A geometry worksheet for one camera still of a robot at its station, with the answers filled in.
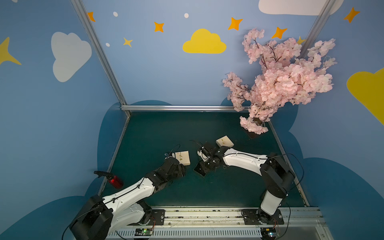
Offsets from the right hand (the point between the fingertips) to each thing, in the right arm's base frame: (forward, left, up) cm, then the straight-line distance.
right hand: (204, 167), depth 89 cm
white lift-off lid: (+6, +14, 0) cm, 15 cm away
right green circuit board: (-31, -31, -3) cm, 44 cm away
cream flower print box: (+20, -13, 0) cm, 24 cm away
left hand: (-3, +11, +4) cm, 12 cm away
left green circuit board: (-34, +28, -2) cm, 44 cm away
